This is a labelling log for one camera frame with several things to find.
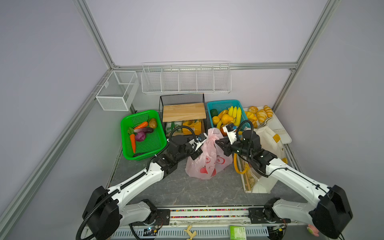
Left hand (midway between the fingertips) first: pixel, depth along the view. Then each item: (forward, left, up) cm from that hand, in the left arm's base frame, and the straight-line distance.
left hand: (203, 142), depth 76 cm
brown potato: (+31, +34, -18) cm, 49 cm away
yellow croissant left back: (+33, -40, -19) cm, 55 cm away
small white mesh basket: (+47, +55, -1) cm, 72 cm away
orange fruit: (-2, -10, +9) cm, 13 cm away
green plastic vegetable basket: (+16, +33, -22) cm, 43 cm away
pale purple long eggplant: (+25, +37, -19) cm, 49 cm away
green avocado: (+37, -12, -17) cm, 42 cm away
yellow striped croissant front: (+25, -41, -20) cm, 52 cm away
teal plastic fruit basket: (+43, -20, -16) cm, 50 cm away
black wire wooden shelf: (+32, +13, -5) cm, 35 cm away
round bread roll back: (+40, -44, -19) cm, 62 cm away
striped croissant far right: (+39, -57, -20) cm, 72 cm away
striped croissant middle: (+32, -48, -19) cm, 61 cm away
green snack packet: (+26, +21, -17) cm, 38 cm away
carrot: (+30, +41, -20) cm, 55 cm away
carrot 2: (+23, +48, -20) cm, 57 cm away
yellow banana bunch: (+32, -27, -14) cm, 45 cm away
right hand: (0, -7, 0) cm, 7 cm away
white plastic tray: (+25, -58, -23) cm, 67 cm away
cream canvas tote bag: (+2, -38, -6) cm, 39 cm away
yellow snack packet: (+23, +3, -15) cm, 27 cm away
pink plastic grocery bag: (-8, -4, -4) cm, 10 cm away
